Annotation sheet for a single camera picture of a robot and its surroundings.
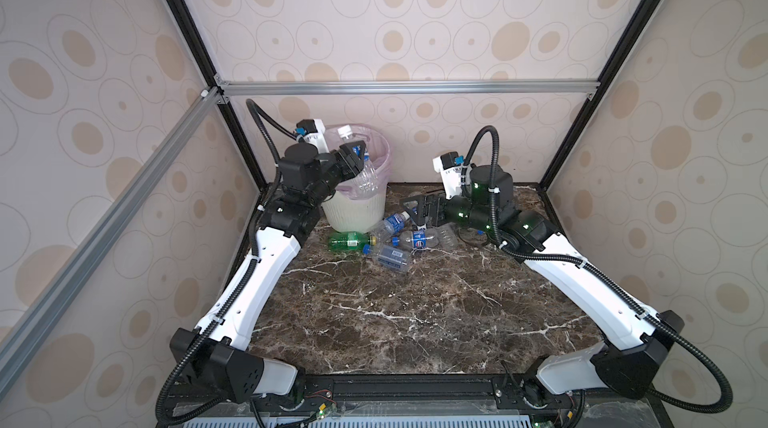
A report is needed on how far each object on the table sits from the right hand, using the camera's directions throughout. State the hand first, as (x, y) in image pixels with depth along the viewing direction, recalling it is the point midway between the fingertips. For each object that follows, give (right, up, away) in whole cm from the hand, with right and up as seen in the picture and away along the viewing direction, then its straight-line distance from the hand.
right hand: (413, 198), depth 67 cm
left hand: (-11, +13, -2) cm, 17 cm away
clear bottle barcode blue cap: (-6, -17, +28) cm, 33 cm away
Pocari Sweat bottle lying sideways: (-5, -8, +36) cm, 37 cm away
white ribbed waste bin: (-18, -4, +31) cm, 36 cm away
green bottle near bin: (-18, -13, +31) cm, 38 cm away
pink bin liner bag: (-9, +17, +29) cm, 35 cm away
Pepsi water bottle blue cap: (+4, -12, +31) cm, 33 cm away
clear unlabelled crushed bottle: (+14, -11, +33) cm, 38 cm away
